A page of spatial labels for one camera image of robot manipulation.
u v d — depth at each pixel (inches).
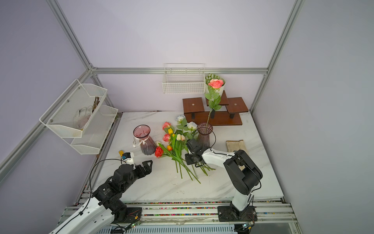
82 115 30.8
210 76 34.8
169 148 37.6
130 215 28.4
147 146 34.6
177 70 36.6
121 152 37.6
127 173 23.0
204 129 32.3
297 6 26.7
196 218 28.9
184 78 37.5
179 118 43.6
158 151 36.5
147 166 27.7
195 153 27.6
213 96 31.5
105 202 20.9
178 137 38.6
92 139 35.6
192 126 41.3
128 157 27.6
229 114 44.1
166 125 42.4
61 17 27.8
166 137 39.7
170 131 40.5
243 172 18.6
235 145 39.8
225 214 28.9
